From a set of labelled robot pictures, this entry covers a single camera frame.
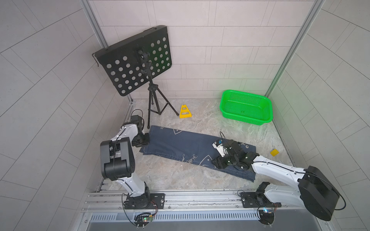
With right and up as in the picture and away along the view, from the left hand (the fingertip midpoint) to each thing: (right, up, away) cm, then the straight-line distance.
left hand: (146, 141), depth 93 cm
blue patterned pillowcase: (+28, -3, -4) cm, 29 cm away
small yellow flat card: (+81, -6, -5) cm, 81 cm away
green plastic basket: (+72, +22, +19) cm, 78 cm away
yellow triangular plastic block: (+24, +19, +16) cm, 34 cm away
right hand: (+43, -9, -10) cm, 45 cm away
